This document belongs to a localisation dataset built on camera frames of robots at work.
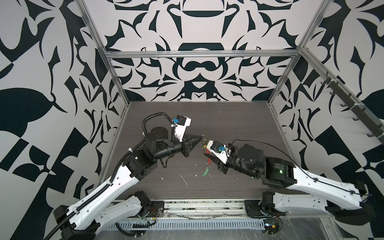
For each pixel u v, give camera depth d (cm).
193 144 60
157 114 42
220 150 47
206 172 70
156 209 73
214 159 53
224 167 53
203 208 76
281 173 43
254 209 74
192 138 56
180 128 54
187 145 52
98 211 41
